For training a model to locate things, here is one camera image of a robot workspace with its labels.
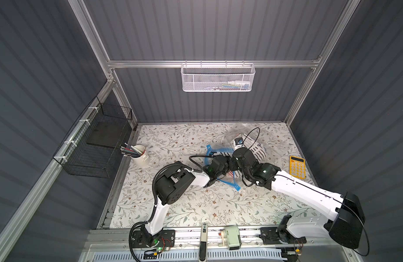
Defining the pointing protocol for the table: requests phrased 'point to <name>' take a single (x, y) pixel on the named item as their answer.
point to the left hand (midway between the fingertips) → (241, 162)
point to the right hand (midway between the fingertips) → (235, 154)
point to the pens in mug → (131, 150)
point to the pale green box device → (233, 238)
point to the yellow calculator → (297, 167)
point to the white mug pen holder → (143, 160)
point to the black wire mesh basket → (96, 150)
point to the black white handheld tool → (203, 245)
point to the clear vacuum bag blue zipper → (223, 143)
